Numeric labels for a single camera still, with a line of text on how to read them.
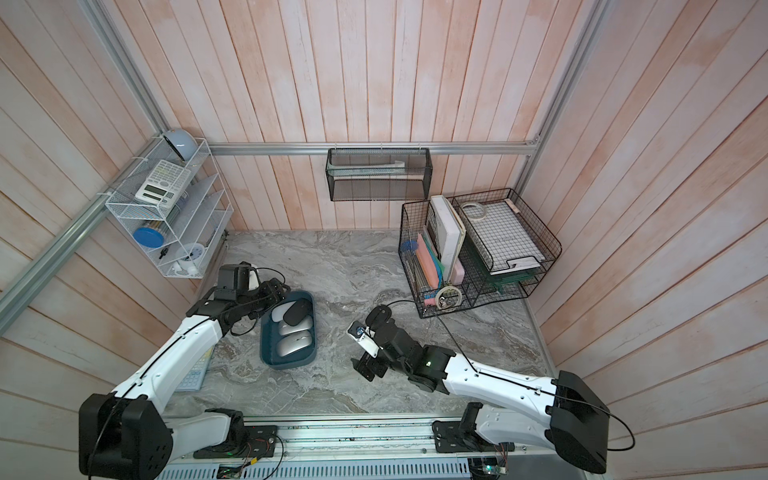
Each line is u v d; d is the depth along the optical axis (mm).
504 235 923
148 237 763
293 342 902
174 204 750
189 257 903
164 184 766
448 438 731
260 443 729
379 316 936
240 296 662
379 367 681
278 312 931
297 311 933
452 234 857
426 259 1032
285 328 923
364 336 648
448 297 1004
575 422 408
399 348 572
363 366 674
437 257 949
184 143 831
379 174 881
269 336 903
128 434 389
